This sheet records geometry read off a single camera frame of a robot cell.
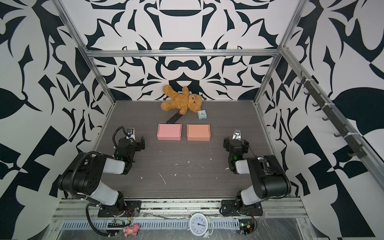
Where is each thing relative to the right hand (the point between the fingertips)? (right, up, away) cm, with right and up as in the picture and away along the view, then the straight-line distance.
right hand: (238, 137), depth 92 cm
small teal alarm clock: (-21, +14, +18) cm, 31 cm away
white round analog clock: (-24, -36, -24) cm, 50 cm away
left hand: (-64, +2, 0) cm, 64 cm away
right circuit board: (-2, -39, -22) cm, 44 cm away
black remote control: (-41, +12, +16) cm, 45 cm away
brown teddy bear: (-35, +23, +19) cm, 46 cm away
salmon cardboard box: (-24, +2, +7) cm, 25 cm away
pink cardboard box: (-43, +3, +7) cm, 43 cm away
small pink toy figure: (-55, -37, -26) cm, 71 cm away
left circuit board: (-63, -37, -22) cm, 76 cm away
